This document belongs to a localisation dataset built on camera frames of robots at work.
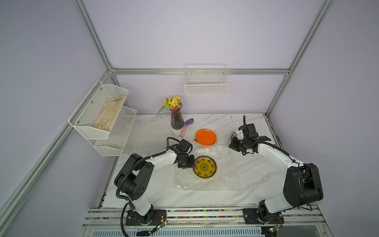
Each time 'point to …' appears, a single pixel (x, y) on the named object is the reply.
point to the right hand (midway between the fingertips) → (226, 145)
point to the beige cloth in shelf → (108, 113)
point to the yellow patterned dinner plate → (205, 167)
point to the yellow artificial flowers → (173, 103)
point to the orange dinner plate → (206, 137)
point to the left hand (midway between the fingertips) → (193, 166)
